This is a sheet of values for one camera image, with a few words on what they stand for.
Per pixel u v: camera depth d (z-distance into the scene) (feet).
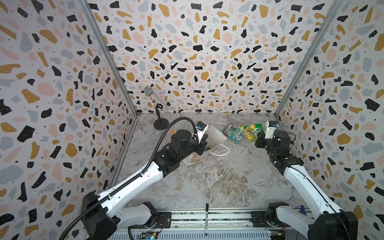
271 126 2.27
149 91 2.89
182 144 1.69
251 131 2.67
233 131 3.55
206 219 2.45
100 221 1.19
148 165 1.54
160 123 3.73
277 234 2.35
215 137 2.77
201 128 1.92
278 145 1.95
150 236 2.32
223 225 2.40
